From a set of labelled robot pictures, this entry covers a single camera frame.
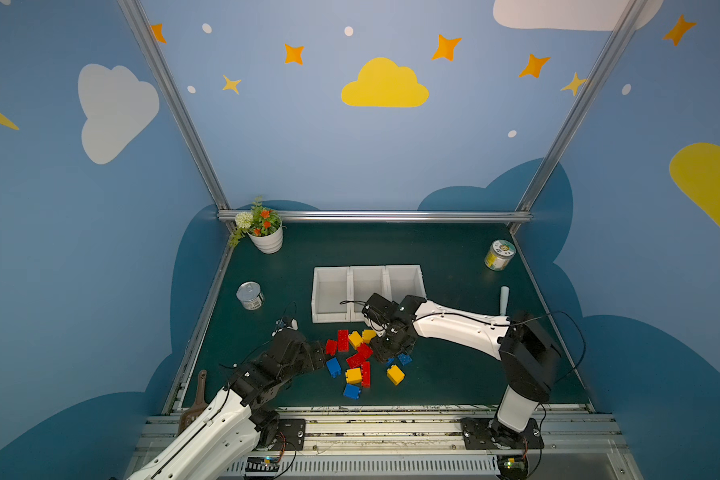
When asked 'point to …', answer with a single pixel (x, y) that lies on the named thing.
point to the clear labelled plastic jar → (499, 255)
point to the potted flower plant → (263, 227)
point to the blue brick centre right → (389, 361)
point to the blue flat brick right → (404, 359)
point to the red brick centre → (364, 353)
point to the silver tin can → (250, 295)
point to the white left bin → (331, 286)
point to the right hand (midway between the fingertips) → (384, 351)
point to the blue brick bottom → (352, 391)
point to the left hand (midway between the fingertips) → (312, 350)
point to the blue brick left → (333, 367)
